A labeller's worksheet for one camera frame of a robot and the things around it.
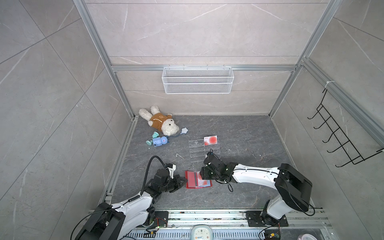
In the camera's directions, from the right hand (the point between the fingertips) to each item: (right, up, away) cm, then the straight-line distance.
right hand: (202, 172), depth 86 cm
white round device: (-1, -23, -18) cm, 29 cm away
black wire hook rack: (+60, +20, -24) cm, 68 cm away
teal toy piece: (-33, +21, +18) cm, 43 cm away
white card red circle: (+6, +19, +8) cm, 21 cm away
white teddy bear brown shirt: (-27, +30, +18) cm, 44 cm away
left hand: (-9, -2, -3) cm, 9 cm away
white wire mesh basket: (-2, +59, +14) cm, 61 cm away
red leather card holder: (-5, -4, -1) cm, 7 cm away
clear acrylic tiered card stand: (-2, +12, +10) cm, 16 cm away
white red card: (0, -5, -3) cm, 6 cm away
